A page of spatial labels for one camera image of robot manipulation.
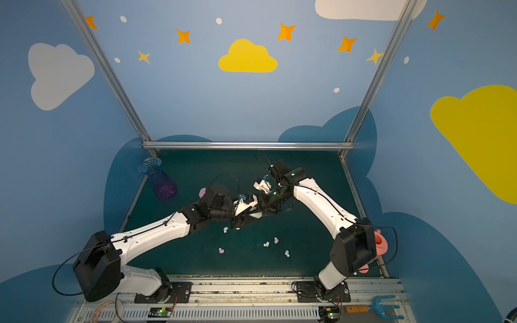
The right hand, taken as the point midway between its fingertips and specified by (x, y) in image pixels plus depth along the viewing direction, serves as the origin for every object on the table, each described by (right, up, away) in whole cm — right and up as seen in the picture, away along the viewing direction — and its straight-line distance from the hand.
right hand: (257, 211), depth 75 cm
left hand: (+1, -1, 0) cm, 1 cm away
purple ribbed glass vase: (-48, +8, +26) cm, 56 cm away
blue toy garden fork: (+44, -34, -4) cm, 56 cm away
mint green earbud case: (0, -1, -4) cm, 4 cm away
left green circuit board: (-35, -35, -5) cm, 50 cm away
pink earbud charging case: (-29, +4, +25) cm, 39 cm away
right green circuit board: (+26, -36, -4) cm, 45 cm away
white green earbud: (+4, -17, +11) cm, 20 cm away
